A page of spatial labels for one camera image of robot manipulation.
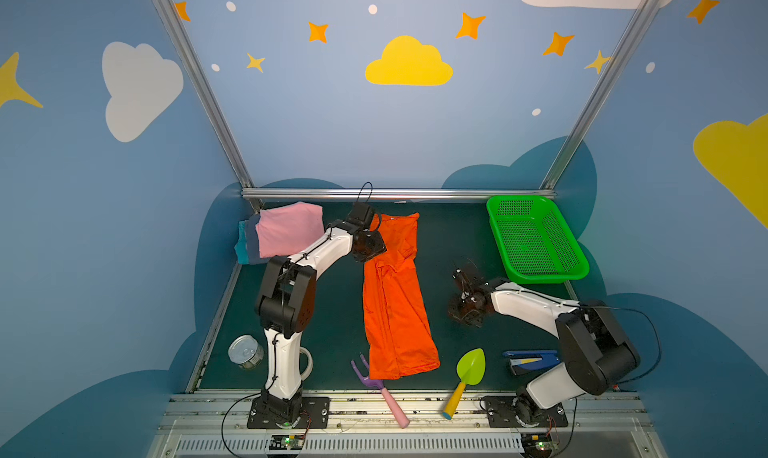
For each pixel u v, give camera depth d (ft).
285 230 3.37
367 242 2.76
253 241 3.29
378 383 2.61
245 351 2.57
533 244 3.65
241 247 3.36
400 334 2.89
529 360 2.74
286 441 2.33
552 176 3.76
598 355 1.47
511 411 2.43
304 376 2.61
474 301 2.23
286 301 1.71
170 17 2.36
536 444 2.35
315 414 2.45
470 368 2.67
